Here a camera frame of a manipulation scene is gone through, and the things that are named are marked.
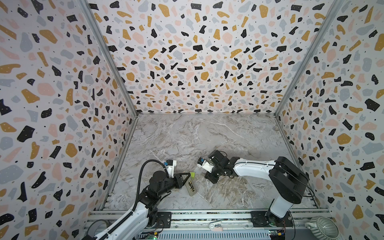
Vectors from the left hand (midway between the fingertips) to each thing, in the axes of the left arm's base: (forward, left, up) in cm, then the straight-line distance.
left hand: (189, 173), depth 78 cm
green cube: (+3, -1, -9) cm, 10 cm away
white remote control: (-6, -1, -5) cm, 7 cm away
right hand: (+3, -7, -8) cm, 11 cm away
